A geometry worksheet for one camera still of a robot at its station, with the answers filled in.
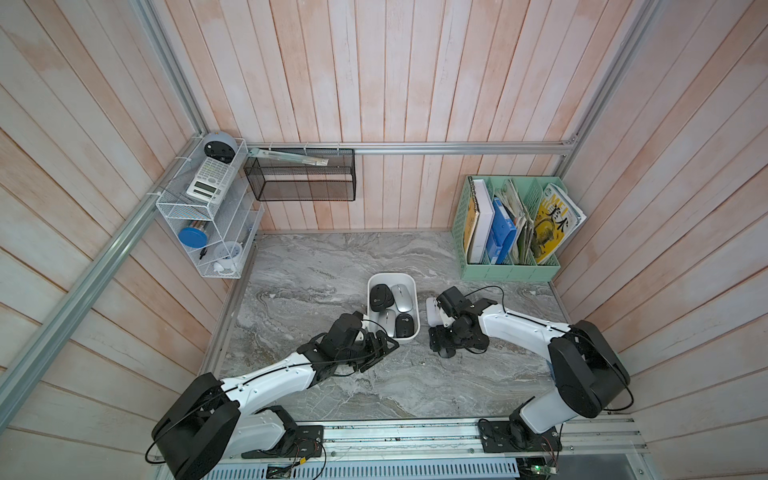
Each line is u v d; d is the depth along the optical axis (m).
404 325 0.92
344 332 0.64
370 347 0.72
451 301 0.73
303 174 1.07
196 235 0.76
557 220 0.97
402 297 0.98
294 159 0.90
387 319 0.93
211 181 0.78
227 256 0.85
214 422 0.41
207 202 0.75
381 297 0.95
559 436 0.71
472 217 0.88
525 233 0.94
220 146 0.80
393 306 0.98
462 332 0.67
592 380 0.44
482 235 0.95
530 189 1.03
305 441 0.73
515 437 0.65
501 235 0.95
